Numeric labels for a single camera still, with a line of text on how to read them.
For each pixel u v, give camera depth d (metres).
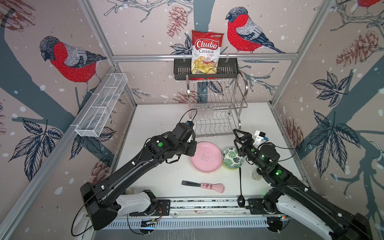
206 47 0.83
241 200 0.76
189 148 0.64
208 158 0.88
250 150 0.64
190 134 0.54
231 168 0.81
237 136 0.67
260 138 0.68
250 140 0.66
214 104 1.06
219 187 0.79
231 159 0.86
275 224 0.73
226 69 0.95
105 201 0.38
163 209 0.73
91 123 0.71
